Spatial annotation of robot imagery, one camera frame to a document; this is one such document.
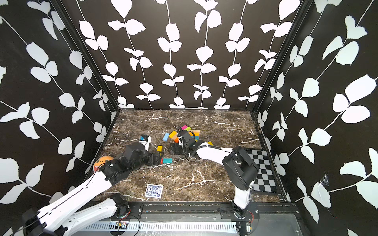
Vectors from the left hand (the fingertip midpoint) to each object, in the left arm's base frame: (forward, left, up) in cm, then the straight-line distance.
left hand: (157, 150), depth 77 cm
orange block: (+17, -8, -17) cm, 26 cm away
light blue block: (+19, -1, -17) cm, 26 cm away
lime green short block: (+26, -17, -17) cm, 35 cm away
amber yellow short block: (+22, -6, -18) cm, 29 cm away
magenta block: (+29, -14, -19) cm, 38 cm away
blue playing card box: (-16, +3, -17) cm, 23 cm away
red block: (-7, -3, +2) cm, 8 cm away
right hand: (+6, -6, -9) cm, 12 cm away
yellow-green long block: (0, -21, +8) cm, 22 cm away
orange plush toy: (-1, +33, -9) cm, 34 cm away
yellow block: (+10, +2, -16) cm, 19 cm away
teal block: (+1, -3, -16) cm, 16 cm away
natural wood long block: (+25, -22, -18) cm, 38 cm away
